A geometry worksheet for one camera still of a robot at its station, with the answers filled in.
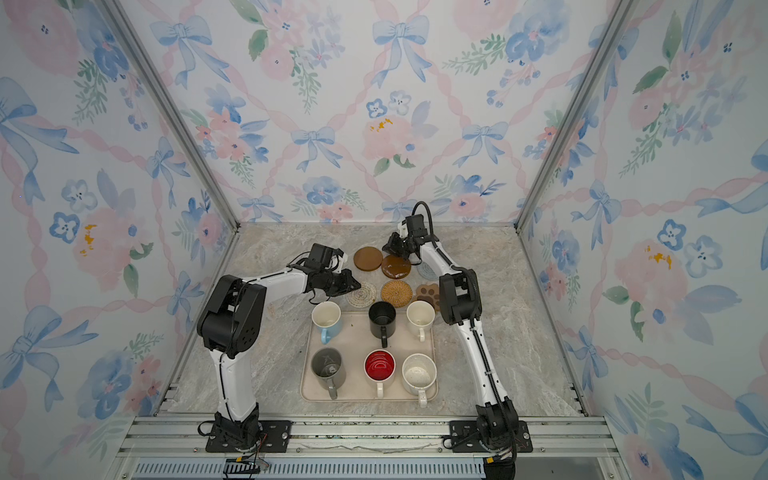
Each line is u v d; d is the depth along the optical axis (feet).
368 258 3.63
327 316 2.89
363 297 3.27
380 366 2.75
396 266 3.49
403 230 3.50
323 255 2.69
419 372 2.74
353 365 2.88
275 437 2.44
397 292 3.30
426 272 3.49
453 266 2.46
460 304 2.35
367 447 2.41
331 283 2.85
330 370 2.68
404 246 3.30
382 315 2.96
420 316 2.90
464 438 2.39
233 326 1.77
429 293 3.30
